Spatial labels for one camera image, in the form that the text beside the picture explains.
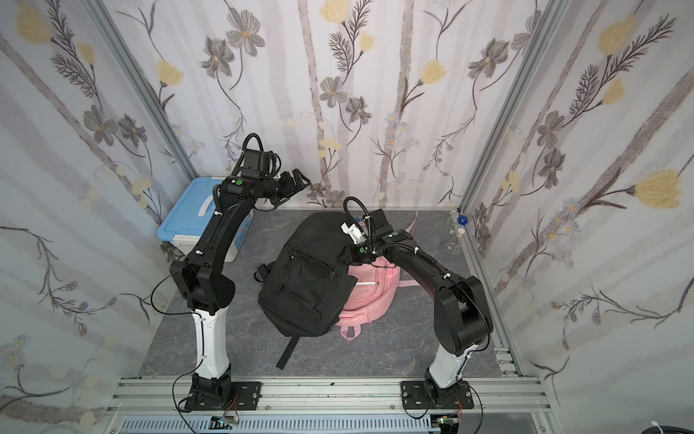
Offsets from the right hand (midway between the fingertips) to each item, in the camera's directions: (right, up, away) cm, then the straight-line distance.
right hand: (341, 254), depth 81 cm
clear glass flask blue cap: (+49, +11, +34) cm, 61 cm away
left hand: (-12, +23, +3) cm, 26 cm away
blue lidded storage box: (-56, +13, +16) cm, 60 cm away
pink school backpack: (+12, -13, +9) cm, 20 cm away
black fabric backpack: (-13, -12, +3) cm, 18 cm away
